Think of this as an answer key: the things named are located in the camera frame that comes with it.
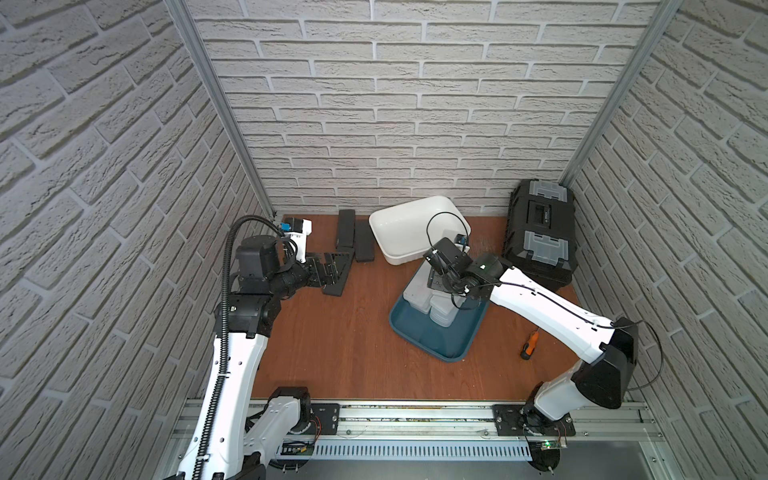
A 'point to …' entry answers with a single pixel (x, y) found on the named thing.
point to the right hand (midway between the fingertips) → (444, 279)
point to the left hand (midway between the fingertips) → (339, 251)
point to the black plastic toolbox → (541, 234)
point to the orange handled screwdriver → (529, 347)
